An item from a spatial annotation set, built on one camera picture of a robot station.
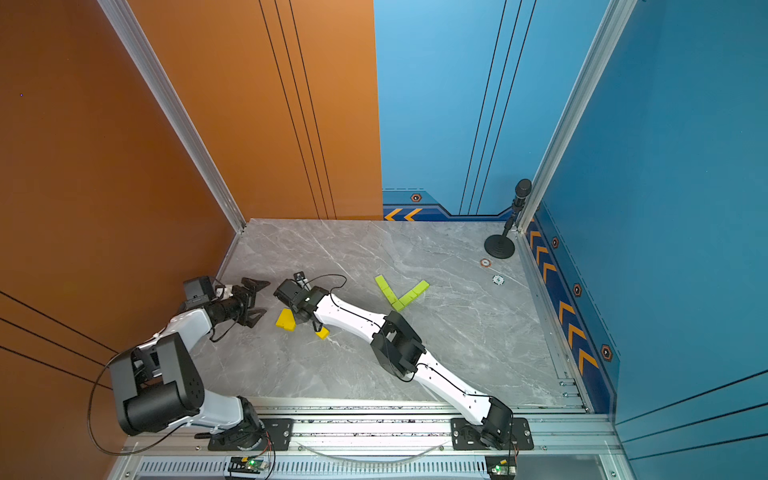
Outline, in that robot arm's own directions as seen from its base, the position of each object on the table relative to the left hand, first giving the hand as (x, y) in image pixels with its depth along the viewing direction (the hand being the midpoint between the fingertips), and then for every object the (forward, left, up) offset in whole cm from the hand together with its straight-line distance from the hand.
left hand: (269, 289), depth 90 cm
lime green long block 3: (+7, -47, -9) cm, 49 cm away
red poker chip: (+18, -71, -10) cm, 74 cm away
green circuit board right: (-42, -65, -11) cm, 78 cm away
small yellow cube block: (-10, -17, -8) cm, 21 cm away
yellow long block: (-5, -4, -9) cm, 11 cm away
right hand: (-1, -10, -10) cm, 14 cm away
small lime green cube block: (0, -40, -9) cm, 41 cm away
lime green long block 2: (+3, -43, -9) cm, 44 cm away
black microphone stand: (+25, -78, -8) cm, 83 cm away
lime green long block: (+6, -35, -8) cm, 36 cm away
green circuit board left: (-43, -3, -10) cm, 44 cm away
